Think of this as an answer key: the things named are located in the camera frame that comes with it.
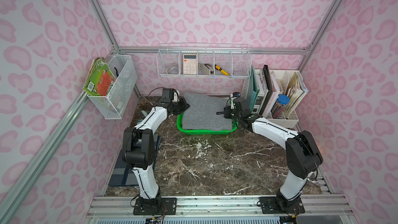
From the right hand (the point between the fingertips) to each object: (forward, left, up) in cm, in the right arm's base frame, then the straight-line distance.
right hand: (223, 107), depth 92 cm
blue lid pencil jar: (+2, -33, -6) cm, 34 cm away
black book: (+4, -24, +12) cm, 27 cm away
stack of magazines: (+8, -41, +8) cm, 43 cm away
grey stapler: (+19, +10, +14) cm, 25 cm away
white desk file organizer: (-1, -25, +12) cm, 28 cm away
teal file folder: (+1, -15, +13) cm, 20 cm away
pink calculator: (+22, +20, +15) cm, 34 cm away
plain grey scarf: (-2, +10, -3) cm, 11 cm away
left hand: (+4, +21, +1) cm, 22 cm away
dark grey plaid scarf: (-35, +53, -11) cm, 64 cm away
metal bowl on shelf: (+20, +31, +12) cm, 39 cm away
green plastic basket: (-13, +19, -7) cm, 24 cm away
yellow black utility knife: (+23, +3, +11) cm, 26 cm away
